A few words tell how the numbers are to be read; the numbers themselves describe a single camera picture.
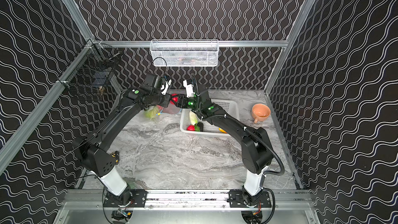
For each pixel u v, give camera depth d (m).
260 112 1.04
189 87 0.74
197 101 0.64
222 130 0.96
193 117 0.98
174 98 0.77
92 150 0.43
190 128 0.93
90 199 0.76
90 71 0.94
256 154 0.47
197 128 0.91
